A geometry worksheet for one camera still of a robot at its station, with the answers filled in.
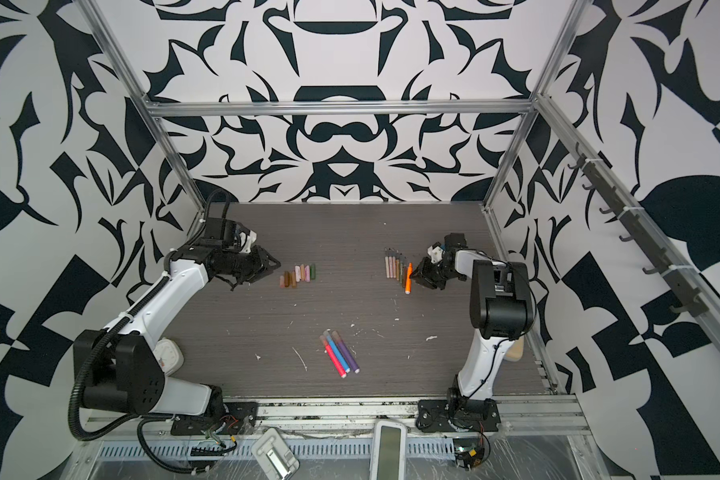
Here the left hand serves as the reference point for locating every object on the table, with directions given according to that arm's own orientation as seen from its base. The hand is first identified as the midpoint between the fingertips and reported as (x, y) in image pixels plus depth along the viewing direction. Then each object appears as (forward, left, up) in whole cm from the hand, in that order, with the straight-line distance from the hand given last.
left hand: (277, 260), depth 83 cm
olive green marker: (+7, -37, -17) cm, 41 cm away
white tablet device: (-43, -28, -12) cm, 52 cm away
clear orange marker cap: (+3, +2, -17) cm, 17 cm away
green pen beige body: (+8, -32, -17) cm, 37 cm away
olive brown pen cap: (+5, -1, -16) cm, 17 cm away
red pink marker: (-21, -14, -16) cm, 30 cm away
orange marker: (+2, -39, -17) cm, 42 cm away
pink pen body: (+7, -33, -17) cm, 38 cm away
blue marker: (-19, -15, -17) cm, 30 cm away
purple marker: (-20, -18, -17) cm, 32 cm away
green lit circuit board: (-44, -47, -18) cm, 66 cm away
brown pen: (+7, -35, -17) cm, 40 cm away
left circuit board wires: (-41, +14, -20) cm, 48 cm away
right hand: (+4, -41, -15) cm, 44 cm away
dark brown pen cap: (+4, +1, -17) cm, 17 cm away
